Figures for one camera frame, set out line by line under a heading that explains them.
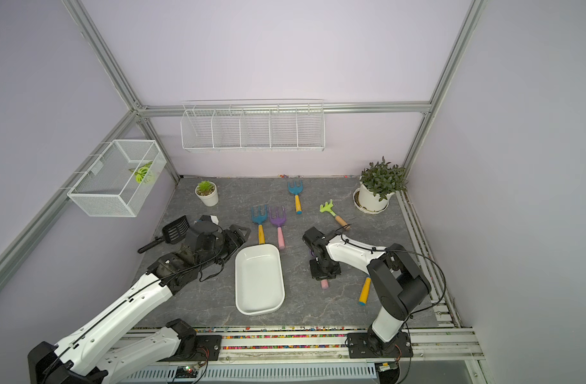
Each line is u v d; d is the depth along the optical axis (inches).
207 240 22.2
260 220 41.5
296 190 45.4
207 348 28.5
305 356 28.8
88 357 15.7
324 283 33.3
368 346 25.4
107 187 31.9
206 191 41.4
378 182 36.4
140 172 31.9
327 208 42.7
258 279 34.4
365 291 33.0
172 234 40.1
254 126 39.0
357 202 42.7
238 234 26.8
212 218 28.0
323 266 29.8
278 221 41.4
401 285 18.0
